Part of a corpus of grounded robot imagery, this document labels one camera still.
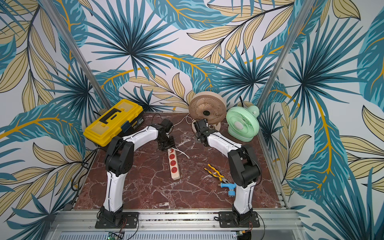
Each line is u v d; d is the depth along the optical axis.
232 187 0.82
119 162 0.56
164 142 0.84
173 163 0.90
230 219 0.73
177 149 0.90
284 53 0.84
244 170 0.50
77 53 0.84
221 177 0.86
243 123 0.86
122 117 0.93
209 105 0.87
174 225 0.73
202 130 0.75
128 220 0.73
